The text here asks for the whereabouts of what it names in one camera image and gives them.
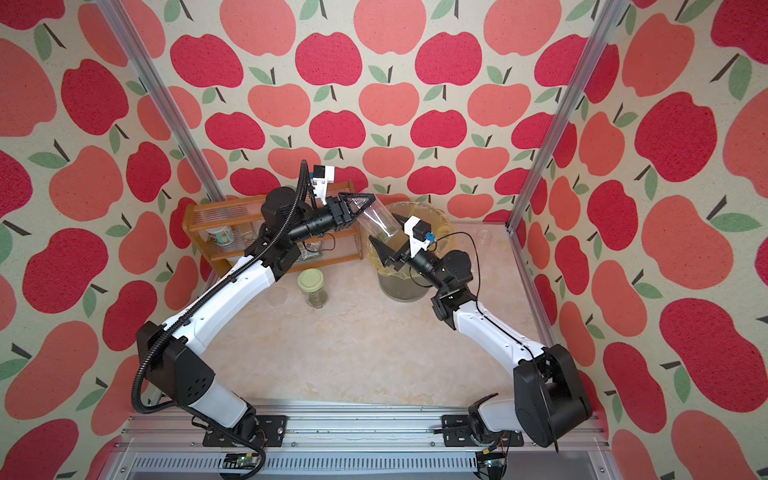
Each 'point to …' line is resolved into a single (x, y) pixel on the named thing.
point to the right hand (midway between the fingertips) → (386, 231)
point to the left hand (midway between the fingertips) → (376, 210)
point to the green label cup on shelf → (221, 235)
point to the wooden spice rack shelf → (207, 260)
